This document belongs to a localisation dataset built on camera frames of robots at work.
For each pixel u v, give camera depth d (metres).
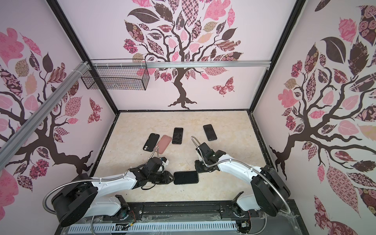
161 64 0.93
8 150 0.50
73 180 0.43
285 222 0.73
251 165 0.49
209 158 0.66
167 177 0.79
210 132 1.07
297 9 0.70
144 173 0.67
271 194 0.42
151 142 1.01
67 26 0.73
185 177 0.86
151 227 0.70
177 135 1.13
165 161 0.82
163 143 1.01
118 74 0.95
